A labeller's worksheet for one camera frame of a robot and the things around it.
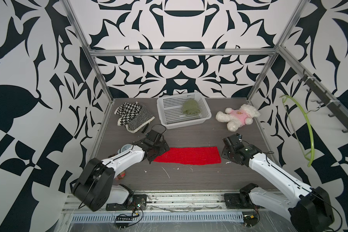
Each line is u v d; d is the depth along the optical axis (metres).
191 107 1.06
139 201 0.74
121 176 0.81
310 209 0.39
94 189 0.42
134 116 0.95
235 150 0.63
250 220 0.71
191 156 0.94
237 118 0.99
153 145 0.68
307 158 0.67
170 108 1.11
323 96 0.60
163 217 0.71
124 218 0.73
